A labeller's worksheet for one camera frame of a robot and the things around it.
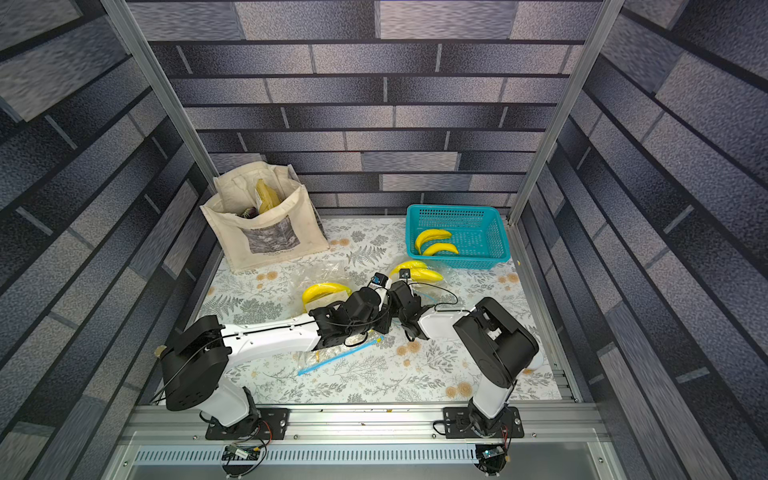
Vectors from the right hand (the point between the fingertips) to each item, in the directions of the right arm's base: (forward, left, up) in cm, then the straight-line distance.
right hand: (397, 295), depth 96 cm
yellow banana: (+23, -12, +4) cm, 26 cm away
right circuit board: (-41, -26, -6) cm, 49 cm away
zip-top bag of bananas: (-5, +26, +6) cm, 27 cm away
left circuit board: (-43, +38, -2) cm, 58 cm away
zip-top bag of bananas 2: (-5, -10, +13) cm, 17 cm away
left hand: (-11, -1, +11) cm, 16 cm away
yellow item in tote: (+23, +42, +23) cm, 53 cm away
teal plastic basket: (+29, -33, -2) cm, 44 cm away
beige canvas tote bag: (+12, +36, +17) cm, 42 cm away
